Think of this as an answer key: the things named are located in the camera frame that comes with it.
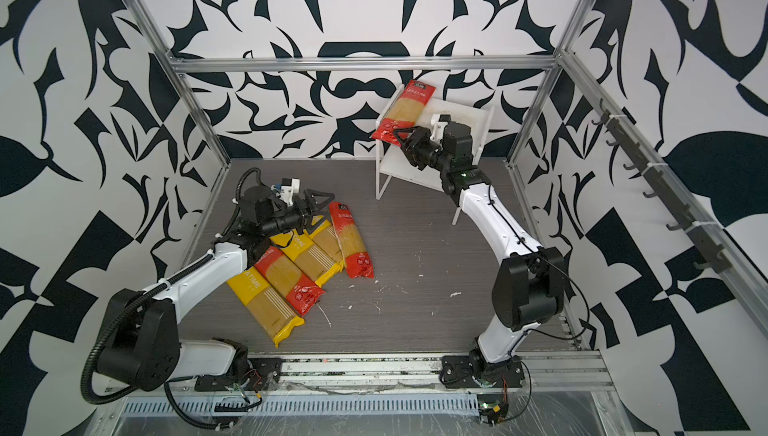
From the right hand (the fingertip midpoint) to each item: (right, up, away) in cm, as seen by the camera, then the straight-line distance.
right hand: (395, 131), depth 75 cm
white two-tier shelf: (+1, -5, +24) cm, 24 cm away
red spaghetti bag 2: (-10, -36, +12) cm, 39 cm away
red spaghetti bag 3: (-27, -42, +10) cm, 51 cm away
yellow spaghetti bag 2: (-26, -35, +17) cm, 46 cm away
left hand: (-16, -17, +3) cm, 23 cm away
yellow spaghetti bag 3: (-36, -46, +8) cm, 59 cm away
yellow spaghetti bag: (-20, -33, +18) cm, 43 cm away
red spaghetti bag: (+3, +8, +10) cm, 13 cm away
